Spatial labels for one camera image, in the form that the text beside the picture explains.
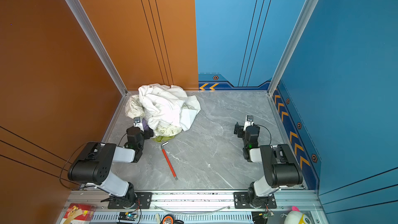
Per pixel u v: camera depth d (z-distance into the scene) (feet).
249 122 2.61
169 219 2.17
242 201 2.37
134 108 2.83
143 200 2.43
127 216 2.32
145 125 3.08
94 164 1.52
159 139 3.07
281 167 1.49
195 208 2.38
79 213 2.20
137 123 2.63
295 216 2.14
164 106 3.14
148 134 2.86
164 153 2.92
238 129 2.81
